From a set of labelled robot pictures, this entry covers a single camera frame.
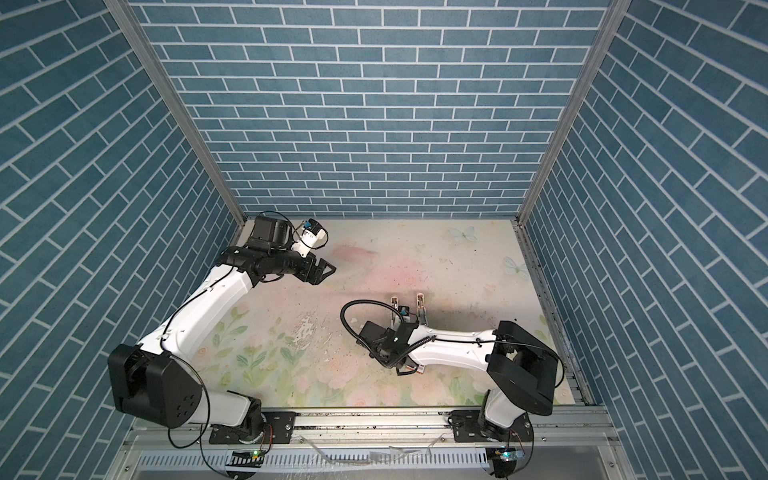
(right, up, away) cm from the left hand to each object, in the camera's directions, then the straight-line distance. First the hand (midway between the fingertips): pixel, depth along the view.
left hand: (324, 261), depth 81 cm
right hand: (+17, -26, +3) cm, 31 cm away
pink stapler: (+27, -16, +13) cm, 34 cm away
